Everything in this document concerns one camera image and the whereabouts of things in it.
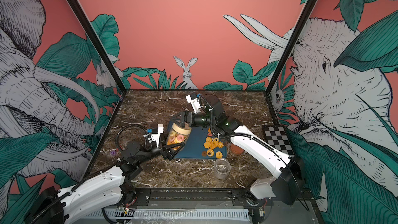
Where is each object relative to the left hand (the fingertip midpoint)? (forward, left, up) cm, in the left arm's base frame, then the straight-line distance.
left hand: (181, 138), depth 66 cm
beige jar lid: (+1, -2, +6) cm, 6 cm away
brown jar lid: (+4, -29, -24) cm, 38 cm away
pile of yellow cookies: (+8, -15, -24) cm, 30 cm away
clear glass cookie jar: (-6, -20, -27) cm, 34 cm away
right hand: (+6, +2, +6) cm, 9 cm away
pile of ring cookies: (-1, +2, +2) cm, 3 cm away
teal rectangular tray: (+8, -9, -25) cm, 28 cm away
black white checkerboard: (+10, -55, -24) cm, 61 cm away
